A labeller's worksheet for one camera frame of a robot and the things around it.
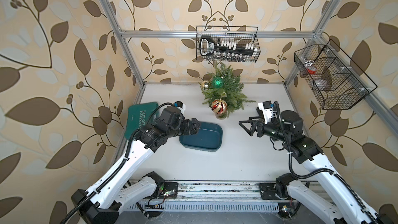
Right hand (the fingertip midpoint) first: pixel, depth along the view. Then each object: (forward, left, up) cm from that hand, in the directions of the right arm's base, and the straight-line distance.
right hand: (244, 120), depth 70 cm
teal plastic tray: (+4, +16, -25) cm, 30 cm away
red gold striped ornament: (+5, +11, +4) cm, 13 cm away
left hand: (+1, +24, -1) cm, 24 cm away
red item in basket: (+25, -40, +5) cm, 48 cm away
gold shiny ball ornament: (+19, +17, +4) cm, 26 cm away
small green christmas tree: (+9, +9, +4) cm, 13 cm away
